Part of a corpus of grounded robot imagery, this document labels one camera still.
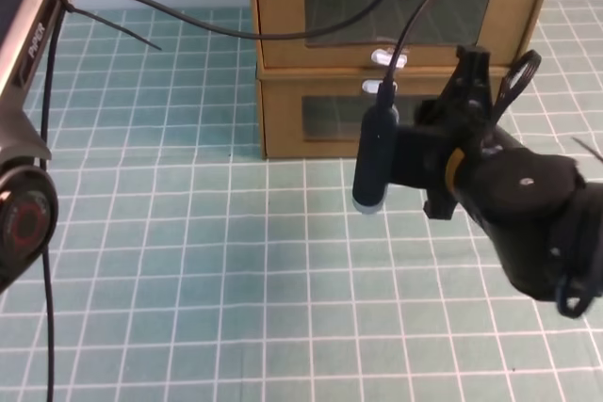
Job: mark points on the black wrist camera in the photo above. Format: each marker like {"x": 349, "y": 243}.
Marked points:
{"x": 376, "y": 147}

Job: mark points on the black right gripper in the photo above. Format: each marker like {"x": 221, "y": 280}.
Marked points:
{"x": 532, "y": 206}

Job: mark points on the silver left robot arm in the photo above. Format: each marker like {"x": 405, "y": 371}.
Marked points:
{"x": 29, "y": 206}

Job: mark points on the white lower drawer handle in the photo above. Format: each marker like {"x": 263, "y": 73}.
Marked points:
{"x": 372, "y": 87}

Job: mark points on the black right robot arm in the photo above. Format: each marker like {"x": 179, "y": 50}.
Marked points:
{"x": 542, "y": 216}

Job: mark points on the cardboard shoebox drawer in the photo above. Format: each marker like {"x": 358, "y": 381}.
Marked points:
{"x": 330, "y": 11}

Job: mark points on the white upper drawer handle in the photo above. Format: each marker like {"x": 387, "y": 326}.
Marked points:
{"x": 383, "y": 57}

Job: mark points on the cyan checkered tablecloth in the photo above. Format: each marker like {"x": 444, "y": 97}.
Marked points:
{"x": 185, "y": 267}

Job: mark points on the lower cardboard shoebox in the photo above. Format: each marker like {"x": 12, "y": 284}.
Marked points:
{"x": 311, "y": 113}

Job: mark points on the white drawer handle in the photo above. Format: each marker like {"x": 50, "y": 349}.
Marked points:
{"x": 383, "y": 57}
{"x": 372, "y": 87}

